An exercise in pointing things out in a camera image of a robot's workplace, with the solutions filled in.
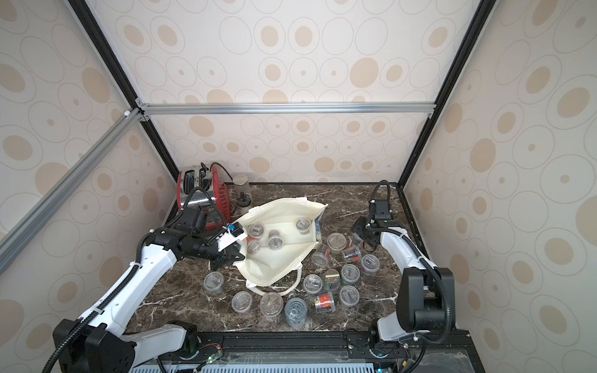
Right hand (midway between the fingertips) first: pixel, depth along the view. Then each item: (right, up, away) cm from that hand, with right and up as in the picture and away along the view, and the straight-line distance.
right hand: (369, 230), depth 91 cm
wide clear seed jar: (-36, -24, -15) cm, 46 cm away
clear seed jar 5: (-10, -22, -11) cm, 26 cm away
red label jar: (-19, -23, -13) cm, 32 cm away
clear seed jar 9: (-1, -12, -5) cm, 13 cm away
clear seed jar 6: (-13, -5, +1) cm, 14 cm away
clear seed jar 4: (-23, -18, -9) cm, 30 cm away
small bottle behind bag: (-51, +12, +10) cm, 54 cm away
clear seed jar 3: (-58, -18, -9) cm, 61 cm away
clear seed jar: (-47, -23, -13) cm, 54 cm away
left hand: (-44, -6, -17) cm, 48 cm away
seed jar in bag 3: (-26, +2, +6) cm, 27 cm away
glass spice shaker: (-54, +19, +11) cm, 58 cm away
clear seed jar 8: (-7, -10, -1) cm, 12 cm away
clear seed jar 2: (-28, -24, -17) cm, 41 cm away
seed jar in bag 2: (-37, -5, +2) cm, 37 cm away
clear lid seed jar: (-46, -7, +1) cm, 46 cm away
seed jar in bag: (-45, -1, +4) cm, 46 cm away
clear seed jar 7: (-19, -9, -2) cm, 21 cm away
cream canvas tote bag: (-36, -3, +8) cm, 37 cm away
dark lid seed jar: (-16, -17, -9) cm, 25 cm away
